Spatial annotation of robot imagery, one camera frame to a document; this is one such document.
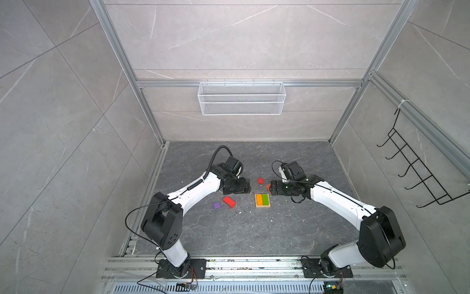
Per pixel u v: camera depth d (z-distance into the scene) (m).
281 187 0.78
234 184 0.72
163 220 0.44
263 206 0.90
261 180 1.01
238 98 1.01
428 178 0.62
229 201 0.92
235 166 0.69
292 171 0.67
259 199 0.92
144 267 0.75
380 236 0.43
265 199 0.92
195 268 0.73
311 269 0.73
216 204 0.90
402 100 0.70
